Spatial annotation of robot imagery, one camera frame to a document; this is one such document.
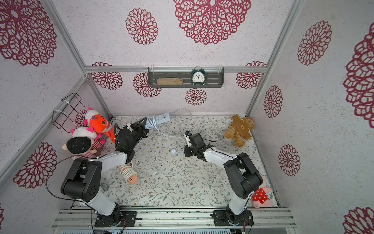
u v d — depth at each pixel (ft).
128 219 2.41
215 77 3.03
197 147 2.38
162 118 2.62
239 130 3.31
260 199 2.43
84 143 2.57
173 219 2.46
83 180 1.52
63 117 2.48
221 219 2.43
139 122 2.66
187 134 2.74
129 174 2.73
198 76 2.95
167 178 2.88
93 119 2.87
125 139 2.21
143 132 2.62
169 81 2.88
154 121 2.61
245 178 1.53
